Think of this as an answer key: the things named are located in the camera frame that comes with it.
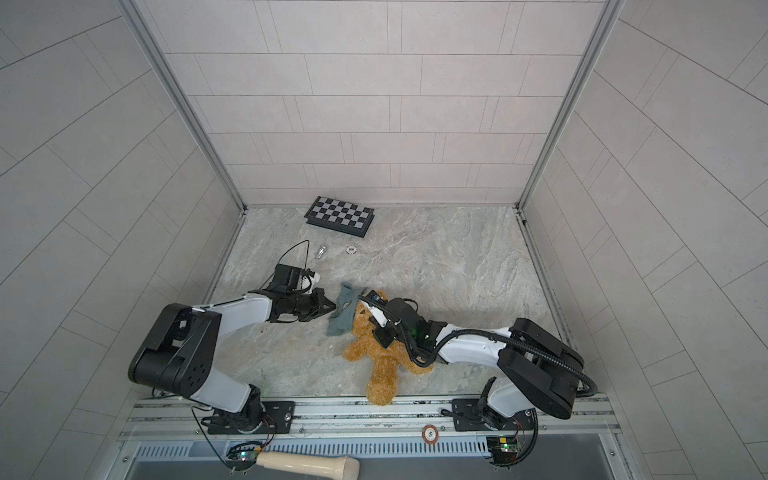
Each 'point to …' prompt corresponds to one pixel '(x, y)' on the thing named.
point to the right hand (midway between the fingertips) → (370, 323)
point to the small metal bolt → (320, 252)
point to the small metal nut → (351, 249)
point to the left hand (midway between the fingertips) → (343, 302)
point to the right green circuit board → (504, 450)
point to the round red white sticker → (430, 434)
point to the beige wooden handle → (344, 467)
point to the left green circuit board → (243, 456)
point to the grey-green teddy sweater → (342, 320)
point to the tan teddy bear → (383, 363)
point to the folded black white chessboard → (340, 216)
